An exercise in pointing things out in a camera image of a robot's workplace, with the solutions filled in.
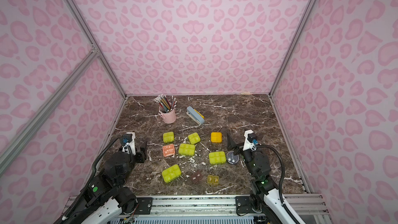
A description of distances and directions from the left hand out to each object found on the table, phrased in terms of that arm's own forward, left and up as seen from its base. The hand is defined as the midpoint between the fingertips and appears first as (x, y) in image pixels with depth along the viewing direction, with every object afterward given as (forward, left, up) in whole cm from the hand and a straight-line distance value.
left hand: (141, 140), depth 72 cm
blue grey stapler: (+26, -25, -18) cm, 40 cm away
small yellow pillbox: (-12, -34, -20) cm, 41 cm away
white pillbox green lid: (+13, -7, -20) cm, 25 cm away
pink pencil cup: (+25, -7, -14) cm, 29 cm away
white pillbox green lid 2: (+5, -19, -20) cm, 28 cm away
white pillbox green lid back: (+12, -23, -20) cm, 33 cm away
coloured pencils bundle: (+32, -3, -8) cm, 33 cm away
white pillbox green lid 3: (0, -36, -21) cm, 42 cm away
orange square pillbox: (+4, -8, -20) cm, 22 cm away
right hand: (+4, -44, 0) cm, 45 cm away
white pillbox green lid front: (-9, -12, -20) cm, 25 cm away
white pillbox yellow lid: (+13, -37, -20) cm, 44 cm away
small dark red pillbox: (-11, -25, -19) cm, 34 cm away
